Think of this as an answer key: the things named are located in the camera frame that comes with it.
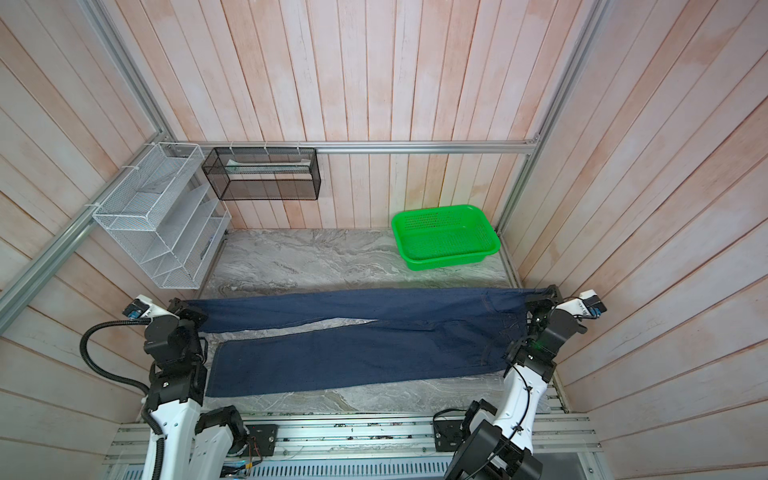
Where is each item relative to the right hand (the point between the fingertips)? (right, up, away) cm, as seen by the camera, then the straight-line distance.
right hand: (551, 282), depth 73 cm
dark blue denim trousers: (-38, -18, +17) cm, 46 cm away
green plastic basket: (-17, +15, +45) cm, 51 cm away
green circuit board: (-79, -44, -4) cm, 90 cm away
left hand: (-92, -5, -1) cm, 92 cm away
